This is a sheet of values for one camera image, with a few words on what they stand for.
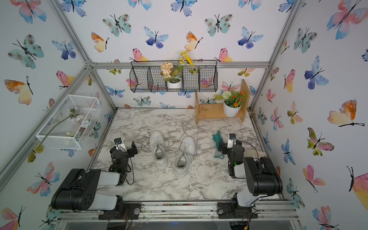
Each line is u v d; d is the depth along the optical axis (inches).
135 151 33.2
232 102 38.2
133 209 29.6
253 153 37.4
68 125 29.0
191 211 29.5
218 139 38.7
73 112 28.7
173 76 34.7
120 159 27.3
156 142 35.8
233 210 26.4
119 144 29.9
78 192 17.2
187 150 34.7
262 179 18.1
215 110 43.7
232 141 31.2
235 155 27.9
